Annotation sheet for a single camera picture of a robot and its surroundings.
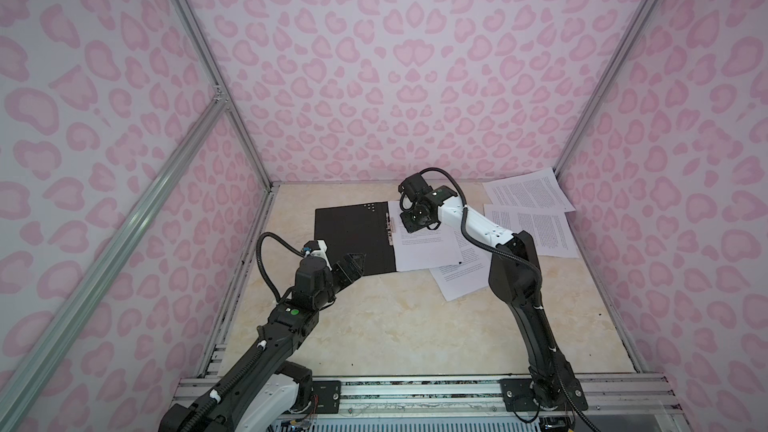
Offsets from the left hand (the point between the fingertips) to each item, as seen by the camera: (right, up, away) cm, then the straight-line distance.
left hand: (356, 257), depth 81 cm
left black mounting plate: (-6, -32, -7) cm, 33 cm away
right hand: (+16, +10, +16) cm, 25 cm away
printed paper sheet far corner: (+68, +21, +38) cm, 80 cm away
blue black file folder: (-3, +6, +29) cm, 30 cm away
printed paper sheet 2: (+30, -9, +12) cm, 34 cm away
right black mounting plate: (+40, -33, -7) cm, 53 cm away
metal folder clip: (+8, +6, +24) cm, 26 cm away
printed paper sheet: (+20, 0, +20) cm, 28 cm away
